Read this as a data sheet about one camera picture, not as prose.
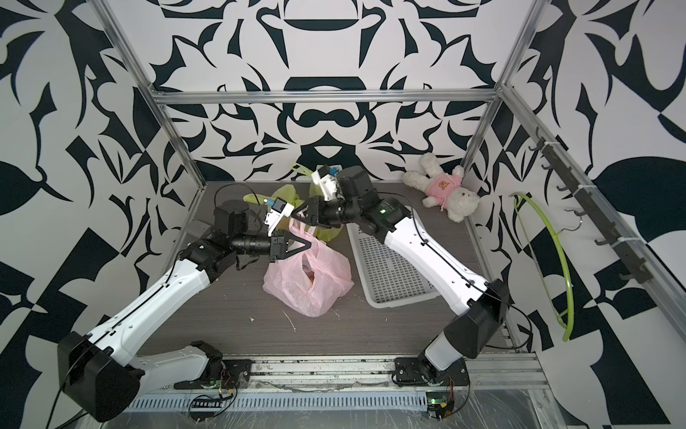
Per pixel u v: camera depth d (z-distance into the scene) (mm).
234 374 742
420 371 673
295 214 643
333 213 609
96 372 372
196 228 1065
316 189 637
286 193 944
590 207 551
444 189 1082
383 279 917
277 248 604
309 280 687
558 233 621
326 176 626
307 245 673
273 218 634
